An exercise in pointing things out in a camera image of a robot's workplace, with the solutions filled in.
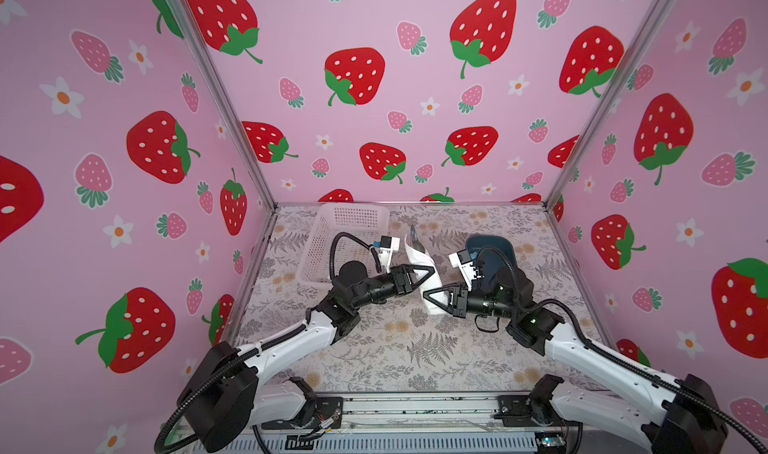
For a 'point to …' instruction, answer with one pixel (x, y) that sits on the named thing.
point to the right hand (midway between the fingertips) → (424, 296)
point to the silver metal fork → (417, 244)
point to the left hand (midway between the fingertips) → (433, 275)
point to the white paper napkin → (431, 283)
